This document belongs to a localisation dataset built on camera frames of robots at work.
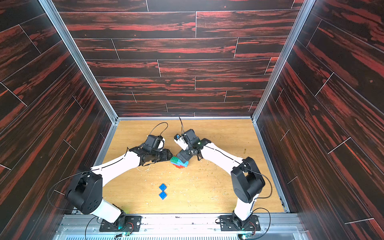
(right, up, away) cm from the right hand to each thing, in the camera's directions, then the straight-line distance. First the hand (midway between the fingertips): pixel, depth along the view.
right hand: (188, 148), depth 90 cm
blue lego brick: (-15, -21, -6) cm, 27 cm away
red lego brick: (-5, -12, +3) cm, 13 cm away
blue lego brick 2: (-14, -25, -8) cm, 30 cm away
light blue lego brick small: (-2, -9, -3) cm, 9 cm away
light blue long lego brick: (-7, -9, -1) cm, 11 cm away
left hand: (-11, -4, -1) cm, 11 cm away
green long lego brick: (-8, -6, -1) cm, 11 cm away
